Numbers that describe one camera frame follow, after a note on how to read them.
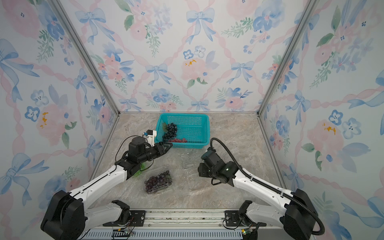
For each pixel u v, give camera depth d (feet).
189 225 2.40
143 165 2.35
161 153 2.30
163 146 2.39
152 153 2.30
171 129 3.44
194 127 3.61
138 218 2.43
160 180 2.61
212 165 1.96
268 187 1.49
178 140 3.29
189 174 2.89
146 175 2.94
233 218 2.40
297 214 1.29
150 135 2.45
